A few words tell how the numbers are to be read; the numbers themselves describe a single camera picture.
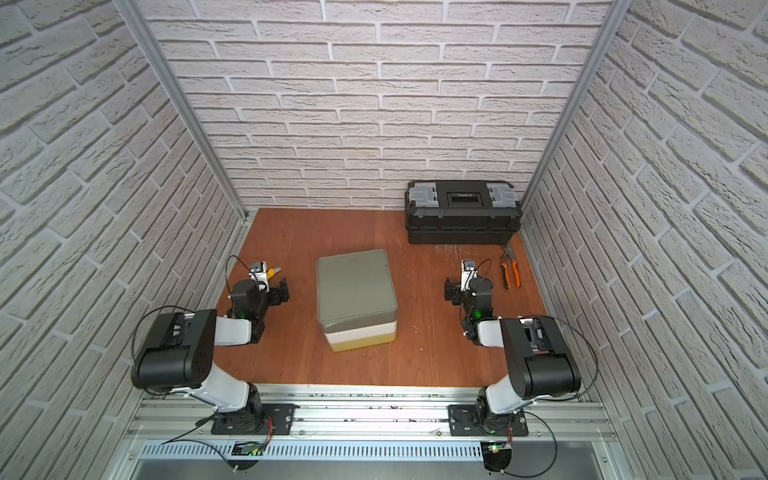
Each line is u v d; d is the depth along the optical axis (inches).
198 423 28.0
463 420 29.1
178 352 18.1
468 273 31.3
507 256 41.9
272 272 39.9
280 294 35.0
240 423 26.8
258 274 31.9
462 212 39.9
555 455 27.4
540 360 18.0
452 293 33.6
